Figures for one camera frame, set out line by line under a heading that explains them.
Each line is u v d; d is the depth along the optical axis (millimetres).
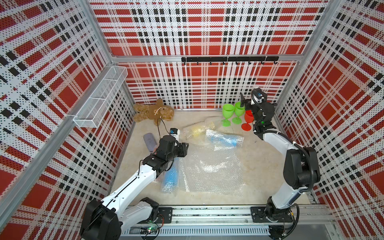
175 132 705
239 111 1035
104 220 382
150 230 695
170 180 769
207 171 884
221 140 958
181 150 715
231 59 894
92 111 937
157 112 1110
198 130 987
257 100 713
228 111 989
